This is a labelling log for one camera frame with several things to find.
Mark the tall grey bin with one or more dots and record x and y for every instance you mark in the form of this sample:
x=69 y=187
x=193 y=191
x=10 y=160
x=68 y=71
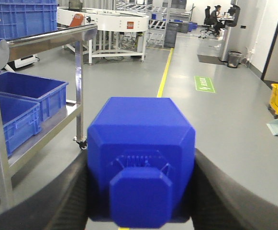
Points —
x=171 y=36

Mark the white floor device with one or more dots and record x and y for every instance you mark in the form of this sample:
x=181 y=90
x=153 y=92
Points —
x=25 y=61

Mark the small blue bin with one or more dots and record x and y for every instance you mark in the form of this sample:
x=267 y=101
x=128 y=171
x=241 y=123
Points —
x=192 y=26

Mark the round white conveyor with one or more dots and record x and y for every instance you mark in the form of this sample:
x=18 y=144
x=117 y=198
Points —
x=114 y=24

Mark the blue plastic bin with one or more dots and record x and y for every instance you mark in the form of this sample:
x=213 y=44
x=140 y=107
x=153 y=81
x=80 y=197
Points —
x=21 y=129
x=50 y=100

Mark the grey mesh basket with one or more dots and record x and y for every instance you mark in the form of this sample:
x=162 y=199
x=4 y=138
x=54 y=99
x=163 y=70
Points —
x=75 y=4

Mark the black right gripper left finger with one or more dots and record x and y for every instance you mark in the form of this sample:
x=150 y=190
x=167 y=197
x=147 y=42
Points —
x=57 y=206

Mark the grey standing terminal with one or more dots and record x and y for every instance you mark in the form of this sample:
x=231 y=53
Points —
x=225 y=43

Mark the black office chair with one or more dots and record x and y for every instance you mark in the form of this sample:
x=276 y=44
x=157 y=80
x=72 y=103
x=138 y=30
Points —
x=208 y=16

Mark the person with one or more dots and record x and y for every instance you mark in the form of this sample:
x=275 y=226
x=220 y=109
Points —
x=216 y=16

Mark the dark grey bin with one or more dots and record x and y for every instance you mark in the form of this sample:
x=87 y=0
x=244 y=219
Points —
x=183 y=28

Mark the dark waste basket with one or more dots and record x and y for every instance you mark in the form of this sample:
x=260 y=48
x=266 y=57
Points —
x=235 y=60

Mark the steel roller flow rack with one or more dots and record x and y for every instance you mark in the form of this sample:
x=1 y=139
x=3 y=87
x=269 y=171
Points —
x=156 y=24

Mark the blue plastic box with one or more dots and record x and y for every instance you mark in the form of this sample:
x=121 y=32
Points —
x=141 y=134

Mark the large blue ribbed crate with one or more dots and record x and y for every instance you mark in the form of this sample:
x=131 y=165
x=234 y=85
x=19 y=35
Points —
x=21 y=21

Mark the steel rack on castors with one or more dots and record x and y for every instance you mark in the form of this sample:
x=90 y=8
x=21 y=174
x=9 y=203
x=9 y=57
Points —
x=79 y=95

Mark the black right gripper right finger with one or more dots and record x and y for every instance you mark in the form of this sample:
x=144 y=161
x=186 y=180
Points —
x=225 y=206

